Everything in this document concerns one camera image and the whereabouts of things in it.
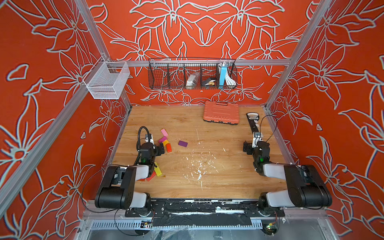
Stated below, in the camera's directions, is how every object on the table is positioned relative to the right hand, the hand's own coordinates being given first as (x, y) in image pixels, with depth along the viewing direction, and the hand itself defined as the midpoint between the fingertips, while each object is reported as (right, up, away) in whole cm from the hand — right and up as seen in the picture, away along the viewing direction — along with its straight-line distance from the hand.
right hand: (251, 140), depth 92 cm
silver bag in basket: (-38, +37, -1) cm, 53 cm away
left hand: (-62, -2, +1) cm, 62 cm away
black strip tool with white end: (+9, +14, +18) cm, 25 cm away
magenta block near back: (-58, -1, +8) cm, 58 cm away
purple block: (-43, -3, +7) cm, 44 cm away
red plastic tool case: (-13, +18, +18) cm, 29 cm away
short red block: (-52, -6, +3) cm, 53 cm away
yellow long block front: (-58, -17, -6) cm, 60 cm away
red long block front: (-63, -21, -9) cm, 67 cm away
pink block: (-57, +4, +11) cm, 58 cm away
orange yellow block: (-55, -2, +5) cm, 55 cm away
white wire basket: (-92, +38, 0) cm, 100 cm away
